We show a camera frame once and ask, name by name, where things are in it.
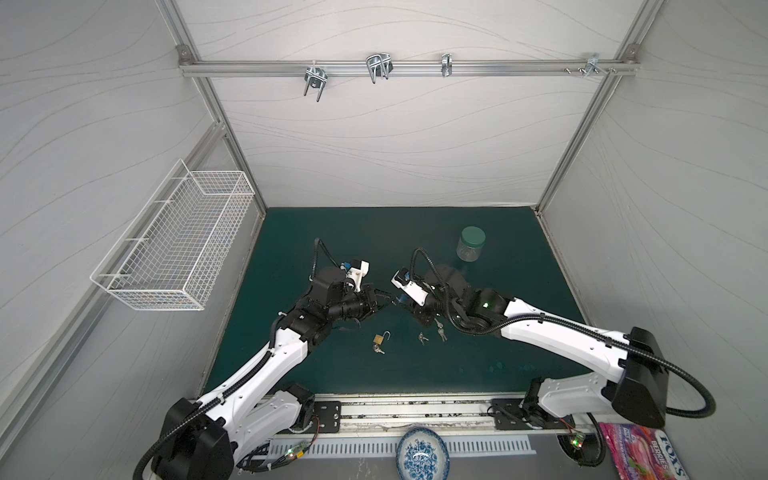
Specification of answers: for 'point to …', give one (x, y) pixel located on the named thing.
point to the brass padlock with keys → (378, 340)
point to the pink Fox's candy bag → (642, 453)
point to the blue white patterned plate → (421, 454)
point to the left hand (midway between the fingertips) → (400, 294)
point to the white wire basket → (172, 246)
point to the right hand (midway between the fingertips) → (409, 289)
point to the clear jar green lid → (472, 241)
